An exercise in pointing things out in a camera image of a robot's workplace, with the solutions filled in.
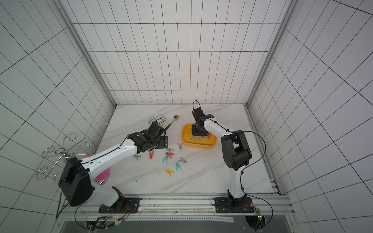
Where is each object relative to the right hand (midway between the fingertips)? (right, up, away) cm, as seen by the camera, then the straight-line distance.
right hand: (191, 132), depth 97 cm
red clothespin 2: (-15, -14, -5) cm, 21 cm away
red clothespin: (-26, -14, -5) cm, 30 cm away
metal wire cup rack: (-55, -5, -37) cm, 67 cm away
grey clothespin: (-15, -10, -4) cm, 19 cm away
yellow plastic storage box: (+9, -7, -1) cm, 11 cm away
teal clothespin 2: (-9, -19, -11) cm, 23 cm away
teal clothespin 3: (+1, -3, +1) cm, 3 cm away
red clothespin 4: (+8, -3, +3) cm, 9 cm away
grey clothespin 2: (-8, -9, -2) cm, 12 cm away
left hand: (-20, -6, -13) cm, 25 cm away
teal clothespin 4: (+5, -3, +1) cm, 6 cm away
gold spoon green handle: (-12, +10, +13) cm, 21 cm away
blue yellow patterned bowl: (-27, +10, +10) cm, 30 cm away
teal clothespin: (-17, -16, -7) cm, 24 cm away
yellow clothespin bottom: (-14, -22, -13) cm, 29 cm away
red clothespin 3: (+12, -3, +1) cm, 13 cm away
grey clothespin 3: (-5, -17, -8) cm, 19 cm away
